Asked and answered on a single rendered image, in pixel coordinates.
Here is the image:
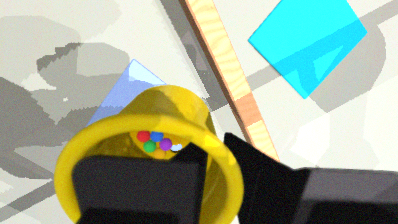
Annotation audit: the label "red marble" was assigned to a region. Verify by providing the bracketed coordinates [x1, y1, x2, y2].
[137, 131, 150, 142]

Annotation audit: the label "blue marble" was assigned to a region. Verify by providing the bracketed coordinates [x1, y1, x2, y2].
[150, 131, 164, 142]

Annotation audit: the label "orange marble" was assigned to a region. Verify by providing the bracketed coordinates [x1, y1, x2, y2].
[153, 147, 166, 159]

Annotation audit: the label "purple marble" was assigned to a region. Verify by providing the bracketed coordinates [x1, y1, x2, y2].
[159, 138, 172, 151]

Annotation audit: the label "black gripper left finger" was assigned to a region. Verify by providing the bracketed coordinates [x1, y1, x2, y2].
[71, 142, 208, 224]

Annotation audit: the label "yellow cup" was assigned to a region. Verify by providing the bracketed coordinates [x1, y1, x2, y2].
[54, 85, 244, 224]

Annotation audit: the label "light wooden plank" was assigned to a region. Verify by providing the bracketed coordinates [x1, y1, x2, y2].
[178, 0, 280, 161]

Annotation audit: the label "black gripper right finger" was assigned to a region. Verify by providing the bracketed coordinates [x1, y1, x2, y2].
[223, 132, 398, 224]

